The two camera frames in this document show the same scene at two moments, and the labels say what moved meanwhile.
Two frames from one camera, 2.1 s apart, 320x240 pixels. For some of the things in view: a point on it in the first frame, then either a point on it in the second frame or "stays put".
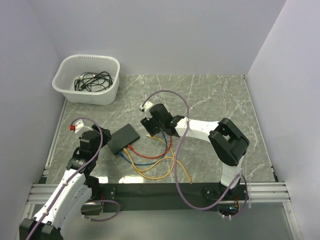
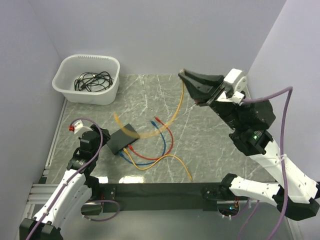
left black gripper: (106, 136) stays put
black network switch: (122, 138) stays put
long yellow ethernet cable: (173, 161) → (138, 135)
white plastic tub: (89, 79) stays put
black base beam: (152, 197) stays put
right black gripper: (147, 124) → (201, 93)
